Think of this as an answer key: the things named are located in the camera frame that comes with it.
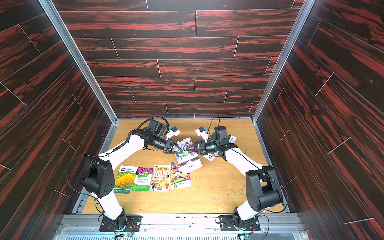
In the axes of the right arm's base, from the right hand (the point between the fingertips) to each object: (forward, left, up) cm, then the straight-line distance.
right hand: (190, 148), depth 81 cm
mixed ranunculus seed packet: (-11, +7, -19) cm, 23 cm away
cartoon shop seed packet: (-10, +18, -18) cm, 27 cm away
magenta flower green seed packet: (-11, +28, -18) cm, 35 cm away
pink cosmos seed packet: (+7, -12, -18) cm, 23 cm away
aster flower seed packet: (-7, +2, 0) cm, 7 cm away
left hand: (-4, +4, +2) cm, 6 cm away
